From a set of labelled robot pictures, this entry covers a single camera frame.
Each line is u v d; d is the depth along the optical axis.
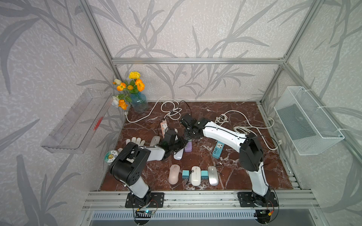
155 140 0.94
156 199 0.74
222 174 0.82
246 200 0.73
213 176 0.81
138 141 0.96
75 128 0.68
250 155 0.50
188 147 0.91
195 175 0.79
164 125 0.95
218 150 0.89
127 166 0.47
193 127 0.64
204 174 0.82
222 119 1.08
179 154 0.88
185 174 0.81
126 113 1.15
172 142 0.77
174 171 0.81
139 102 1.05
